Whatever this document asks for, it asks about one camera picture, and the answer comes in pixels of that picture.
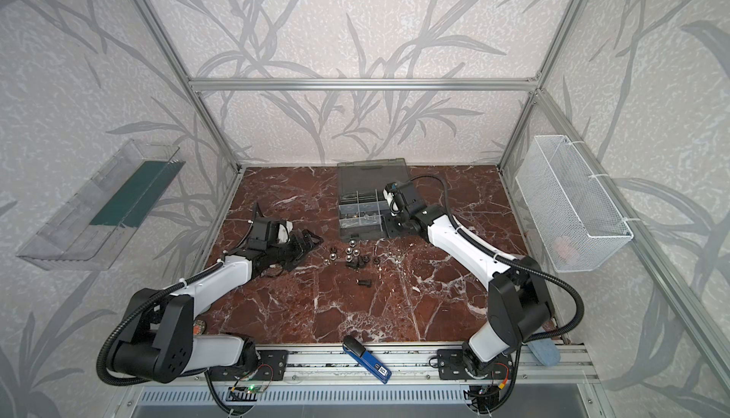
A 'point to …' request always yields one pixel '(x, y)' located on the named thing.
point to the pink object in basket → (564, 249)
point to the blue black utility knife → (365, 359)
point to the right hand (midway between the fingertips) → (390, 213)
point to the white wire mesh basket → (578, 223)
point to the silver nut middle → (349, 257)
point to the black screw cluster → (358, 262)
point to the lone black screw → (364, 282)
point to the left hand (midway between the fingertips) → (320, 239)
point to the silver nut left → (333, 256)
